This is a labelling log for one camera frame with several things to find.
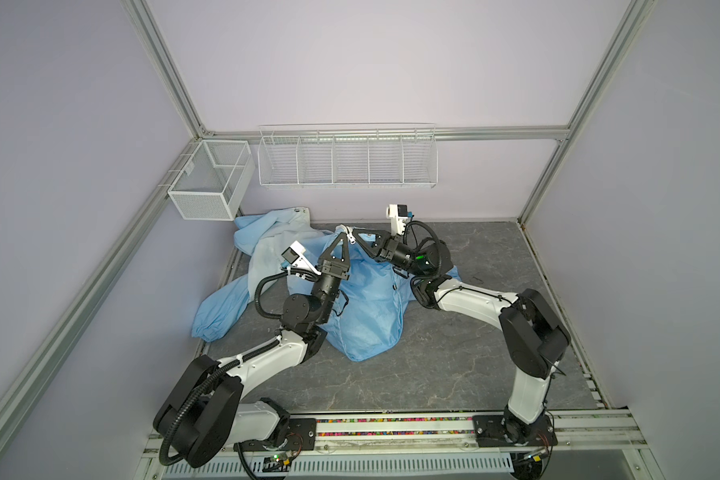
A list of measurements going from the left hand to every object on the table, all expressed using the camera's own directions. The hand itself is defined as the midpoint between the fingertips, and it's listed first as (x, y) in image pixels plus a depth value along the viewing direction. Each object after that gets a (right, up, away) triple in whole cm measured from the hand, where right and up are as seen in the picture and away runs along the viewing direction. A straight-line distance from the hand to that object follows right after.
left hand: (352, 238), depth 66 cm
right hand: (0, 0, -1) cm, 1 cm away
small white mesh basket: (-48, +20, +31) cm, 60 cm away
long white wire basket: (-4, +31, +39) cm, 50 cm away
